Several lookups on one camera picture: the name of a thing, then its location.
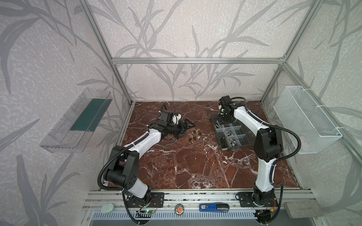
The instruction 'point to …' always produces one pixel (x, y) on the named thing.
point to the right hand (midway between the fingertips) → (221, 120)
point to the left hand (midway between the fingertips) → (191, 129)
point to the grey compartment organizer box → (233, 135)
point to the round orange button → (179, 209)
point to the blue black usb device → (214, 207)
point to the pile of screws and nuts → (194, 134)
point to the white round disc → (107, 208)
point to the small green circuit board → (146, 211)
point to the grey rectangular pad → (303, 209)
